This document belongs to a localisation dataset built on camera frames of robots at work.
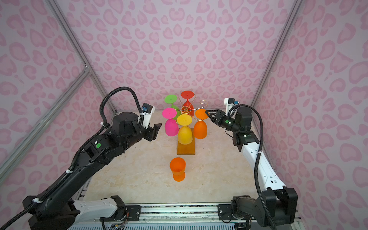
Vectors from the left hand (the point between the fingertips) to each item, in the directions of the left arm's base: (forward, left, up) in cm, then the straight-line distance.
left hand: (155, 118), depth 63 cm
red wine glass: (+14, -15, -8) cm, 22 cm away
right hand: (+6, -24, -4) cm, 25 cm away
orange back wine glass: (-11, -9, -26) cm, 30 cm away
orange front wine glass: (+4, -21, -14) cm, 26 cm away
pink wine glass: (+6, -6, -14) cm, 16 cm away
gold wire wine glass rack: (+5, -14, -38) cm, 41 cm away
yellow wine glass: (0, -13, -15) cm, 20 cm away
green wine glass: (+21, -5, -7) cm, 22 cm away
